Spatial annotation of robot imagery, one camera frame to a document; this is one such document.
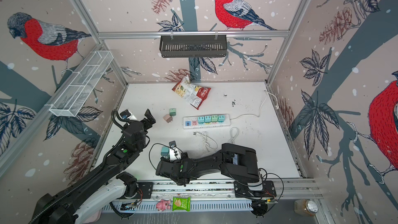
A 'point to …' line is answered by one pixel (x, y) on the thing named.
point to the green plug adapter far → (172, 112)
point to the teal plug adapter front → (165, 151)
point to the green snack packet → (180, 203)
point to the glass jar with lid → (305, 207)
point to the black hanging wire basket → (193, 46)
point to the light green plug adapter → (214, 118)
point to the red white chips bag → (194, 95)
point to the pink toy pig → (163, 205)
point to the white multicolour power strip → (192, 122)
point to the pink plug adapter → (168, 118)
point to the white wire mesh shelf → (74, 92)
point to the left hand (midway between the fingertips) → (141, 113)
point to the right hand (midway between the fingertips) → (169, 161)
